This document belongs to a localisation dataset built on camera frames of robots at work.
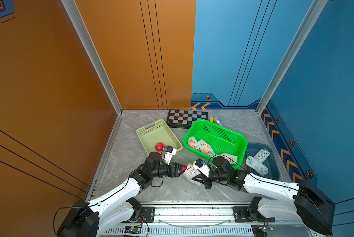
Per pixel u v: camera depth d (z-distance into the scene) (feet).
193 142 3.05
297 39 2.65
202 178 2.29
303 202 1.36
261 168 2.71
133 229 2.37
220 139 3.36
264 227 2.30
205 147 3.00
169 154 2.38
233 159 2.78
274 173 2.78
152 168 2.04
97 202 1.46
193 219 2.39
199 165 2.20
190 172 2.37
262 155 2.92
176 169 2.24
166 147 2.38
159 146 3.09
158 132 3.47
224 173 2.04
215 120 3.62
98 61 2.97
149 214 2.41
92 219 1.33
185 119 3.65
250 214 2.15
